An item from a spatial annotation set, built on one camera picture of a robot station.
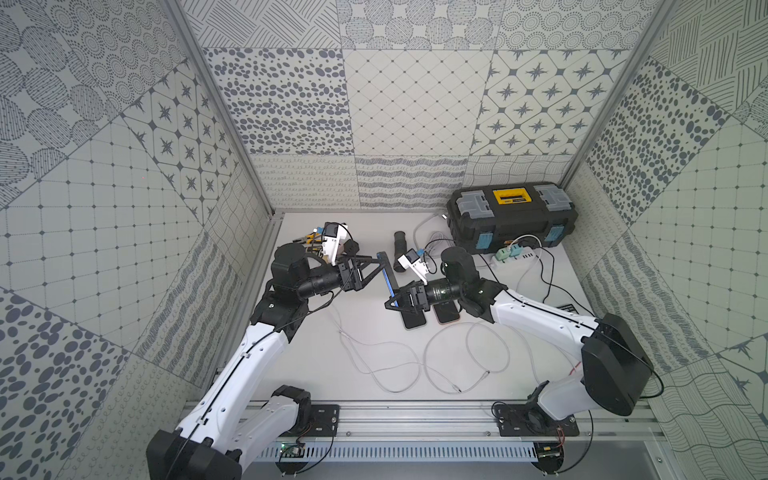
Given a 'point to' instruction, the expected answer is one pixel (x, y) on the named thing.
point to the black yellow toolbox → (488, 219)
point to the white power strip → (528, 259)
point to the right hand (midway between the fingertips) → (391, 304)
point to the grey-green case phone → (413, 318)
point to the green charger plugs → (509, 251)
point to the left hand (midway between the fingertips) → (370, 253)
